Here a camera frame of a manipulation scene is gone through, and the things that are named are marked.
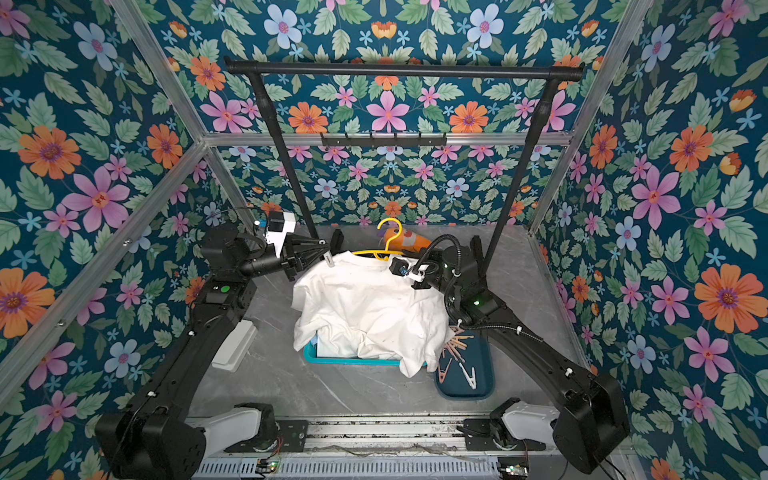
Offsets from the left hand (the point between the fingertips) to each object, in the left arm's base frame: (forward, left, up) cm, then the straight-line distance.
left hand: (326, 248), depth 64 cm
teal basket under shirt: (-12, +9, -29) cm, 33 cm away
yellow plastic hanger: (+2, -12, -6) cm, 14 cm away
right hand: (+6, -21, -6) cm, 23 cm away
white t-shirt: (-4, -3, -17) cm, 18 cm away
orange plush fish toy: (+27, -19, -29) cm, 44 cm away
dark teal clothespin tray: (-16, -33, -37) cm, 52 cm away
